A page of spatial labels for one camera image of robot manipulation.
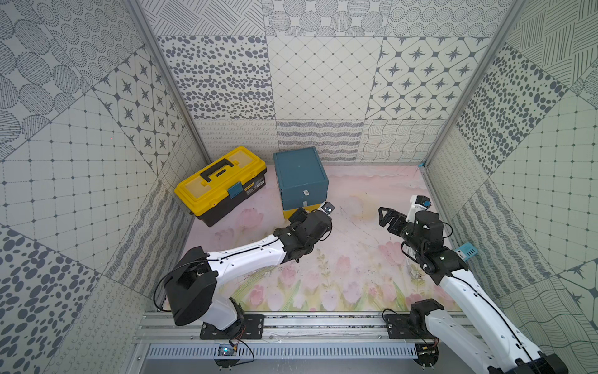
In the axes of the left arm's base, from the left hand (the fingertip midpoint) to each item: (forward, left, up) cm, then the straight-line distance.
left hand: (309, 212), depth 82 cm
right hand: (-1, -28, +1) cm, 28 cm away
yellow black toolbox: (+7, +39, 0) cm, 39 cm away
